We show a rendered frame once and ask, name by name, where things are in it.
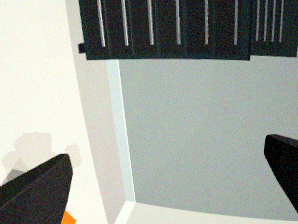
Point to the orange rectangular block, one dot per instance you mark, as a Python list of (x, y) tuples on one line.
[(68, 219)]

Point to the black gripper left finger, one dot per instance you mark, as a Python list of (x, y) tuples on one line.
[(39, 196)]

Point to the grey square block with hole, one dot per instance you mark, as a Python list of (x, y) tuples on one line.
[(12, 175)]

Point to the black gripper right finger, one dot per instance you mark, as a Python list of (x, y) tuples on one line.
[(282, 155)]

